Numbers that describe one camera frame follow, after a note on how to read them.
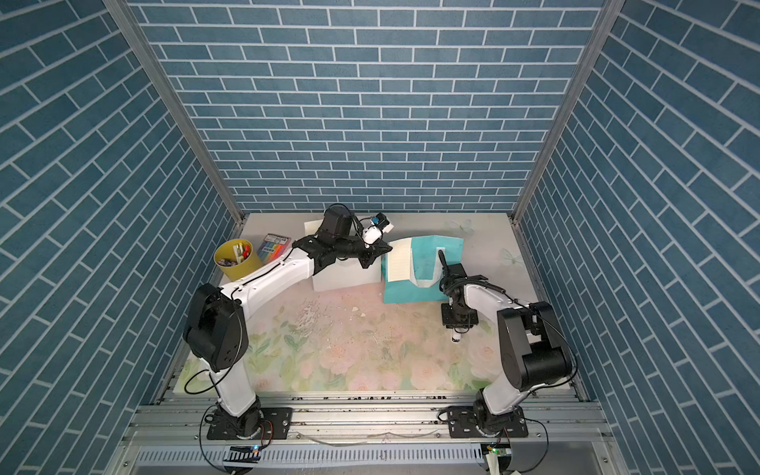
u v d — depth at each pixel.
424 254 0.87
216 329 0.47
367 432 0.73
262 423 0.72
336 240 0.68
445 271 0.78
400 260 0.85
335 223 0.67
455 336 0.86
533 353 0.46
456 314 0.79
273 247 1.09
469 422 0.74
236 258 0.96
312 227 0.85
